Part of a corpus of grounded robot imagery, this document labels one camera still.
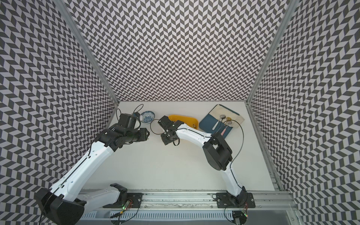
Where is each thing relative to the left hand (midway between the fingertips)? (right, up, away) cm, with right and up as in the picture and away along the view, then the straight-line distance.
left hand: (145, 135), depth 76 cm
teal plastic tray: (+39, +5, +26) cm, 47 cm away
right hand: (+11, -6, +13) cm, 18 cm away
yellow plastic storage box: (+27, +6, +23) cm, 36 cm away
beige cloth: (+50, +15, +38) cm, 64 cm away
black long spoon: (+49, +9, +29) cm, 58 cm away
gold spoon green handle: (+55, +8, +31) cm, 63 cm away
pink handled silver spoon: (+54, +5, +27) cm, 61 cm away
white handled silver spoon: (+44, +3, +24) cm, 50 cm away
